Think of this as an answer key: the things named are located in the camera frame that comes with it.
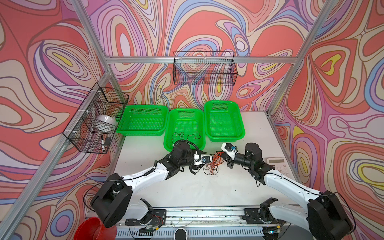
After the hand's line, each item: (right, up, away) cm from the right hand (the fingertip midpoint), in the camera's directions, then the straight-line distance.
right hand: (218, 154), depth 80 cm
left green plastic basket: (-53, +20, +35) cm, 66 cm away
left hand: (-6, 0, 0) cm, 6 cm away
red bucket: (-64, -36, -7) cm, 73 cm away
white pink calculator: (+39, -8, +9) cm, 41 cm away
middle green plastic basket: (-21, +17, +34) cm, 43 cm away
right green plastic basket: (+9, +19, +35) cm, 41 cm away
